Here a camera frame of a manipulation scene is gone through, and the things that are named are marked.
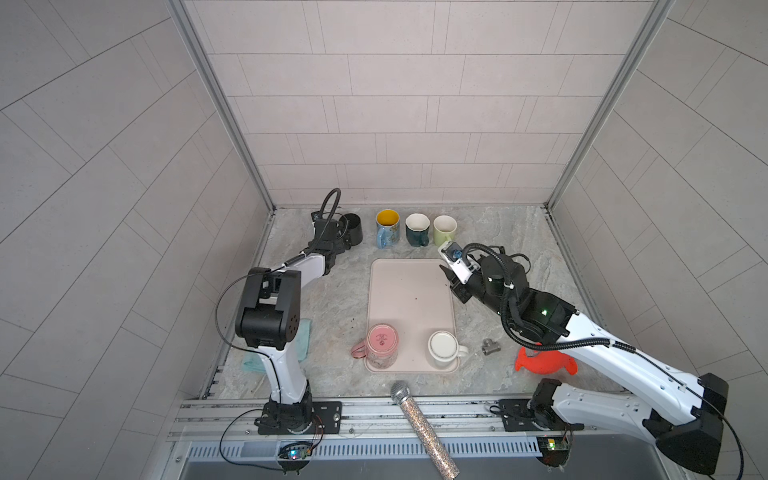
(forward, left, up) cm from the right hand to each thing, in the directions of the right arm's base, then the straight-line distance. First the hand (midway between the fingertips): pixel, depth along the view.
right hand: (445, 261), depth 70 cm
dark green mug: (+24, +4, -16) cm, 29 cm away
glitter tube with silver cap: (-22, +12, -22) cm, 33 cm away
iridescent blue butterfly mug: (+26, +14, -16) cm, 34 cm away
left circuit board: (-32, +36, -22) cm, 53 cm away
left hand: (+27, +31, -17) cm, 45 cm away
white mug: (-13, +1, -20) cm, 24 cm away
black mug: (+27, +25, -16) cm, 40 cm away
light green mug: (+26, -6, -19) cm, 33 cm away
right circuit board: (-35, -22, -28) cm, 50 cm away
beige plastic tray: (+5, +6, -25) cm, 26 cm away
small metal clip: (-12, -13, -25) cm, 30 cm away
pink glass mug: (-13, +16, -15) cm, 26 cm away
